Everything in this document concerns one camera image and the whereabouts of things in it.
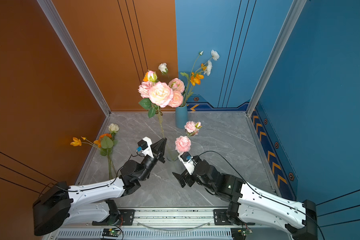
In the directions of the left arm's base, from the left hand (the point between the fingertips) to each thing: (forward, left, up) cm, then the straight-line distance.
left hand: (165, 138), depth 68 cm
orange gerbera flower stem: (+13, +42, -24) cm, 50 cm away
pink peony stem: (-5, -8, +3) cm, 10 cm away
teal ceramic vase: (+30, -6, -17) cm, 35 cm away
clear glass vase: (-2, -3, -10) cm, 11 cm away
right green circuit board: (-33, -36, -31) cm, 58 cm away
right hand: (-9, -7, -9) cm, 14 cm away
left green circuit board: (-33, +25, -31) cm, 52 cm away
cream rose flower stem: (+27, +42, -27) cm, 56 cm away
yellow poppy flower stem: (+8, +53, -16) cm, 56 cm away
